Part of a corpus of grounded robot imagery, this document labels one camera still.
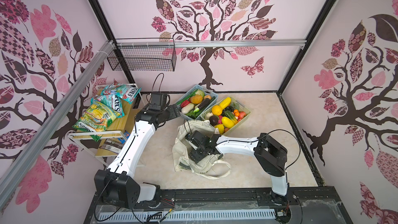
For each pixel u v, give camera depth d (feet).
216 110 3.21
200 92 3.64
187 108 3.38
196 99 3.45
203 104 3.39
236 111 3.39
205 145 2.20
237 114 3.29
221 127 3.05
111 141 2.44
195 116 3.19
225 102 3.39
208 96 3.54
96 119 1.97
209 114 3.20
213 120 3.03
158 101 1.93
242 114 3.31
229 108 3.39
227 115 3.20
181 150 2.55
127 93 2.27
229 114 3.24
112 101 2.14
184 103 3.50
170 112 2.32
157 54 3.11
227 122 3.10
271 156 1.57
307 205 2.36
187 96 3.58
